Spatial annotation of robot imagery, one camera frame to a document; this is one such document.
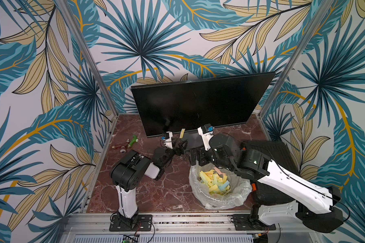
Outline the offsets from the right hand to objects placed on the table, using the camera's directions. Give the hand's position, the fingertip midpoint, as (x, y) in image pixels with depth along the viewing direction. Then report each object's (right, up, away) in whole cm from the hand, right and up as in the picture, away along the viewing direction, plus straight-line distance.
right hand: (192, 148), depth 63 cm
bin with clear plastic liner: (+19, -15, -4) cm, 25 cm away
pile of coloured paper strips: (+14, -20, +18) cm, 30 cm away
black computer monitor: (-3, +24, +41) cm, 47 cm away
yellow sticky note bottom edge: (-4, +5, +25) cm, 26 cm away
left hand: (-3, +2, +25) cm, 25 cm away
